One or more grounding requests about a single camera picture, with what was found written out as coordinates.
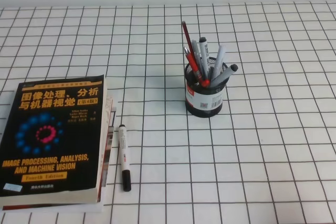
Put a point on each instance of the white marker black end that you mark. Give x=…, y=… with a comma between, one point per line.
x=124, y=157

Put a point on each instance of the black mesh pen holder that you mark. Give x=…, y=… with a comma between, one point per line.
x=199, y=101

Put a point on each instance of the red ballpoint pen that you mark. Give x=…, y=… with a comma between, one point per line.
x=195, y=69

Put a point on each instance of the grey gel pen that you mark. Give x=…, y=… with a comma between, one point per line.
x=197, y=56

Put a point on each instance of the grey marker pen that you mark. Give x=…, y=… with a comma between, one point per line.
x=219, y=62

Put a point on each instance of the white book under textbook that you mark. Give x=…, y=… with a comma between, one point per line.
x=72, y=208

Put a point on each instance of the long red pencil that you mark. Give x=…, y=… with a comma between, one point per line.
x=187, y=38

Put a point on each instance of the tall white marker black cap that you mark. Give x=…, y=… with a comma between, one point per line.
x=205, y=57

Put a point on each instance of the grey marker black tip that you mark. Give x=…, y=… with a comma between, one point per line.
x=224, y=75

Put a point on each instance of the black image processing textbook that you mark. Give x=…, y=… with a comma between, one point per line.
x=53, y=143

